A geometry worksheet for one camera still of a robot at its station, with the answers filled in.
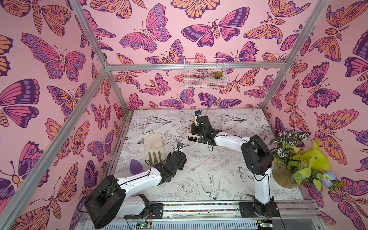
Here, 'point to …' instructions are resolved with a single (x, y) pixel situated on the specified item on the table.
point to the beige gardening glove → (154, 147)
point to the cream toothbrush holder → (194, 138)
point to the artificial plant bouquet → (298, 159)
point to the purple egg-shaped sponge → (135, 167)
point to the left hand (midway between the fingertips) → (181, 154)
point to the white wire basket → (205, 74)
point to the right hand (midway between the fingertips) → (194, 122)
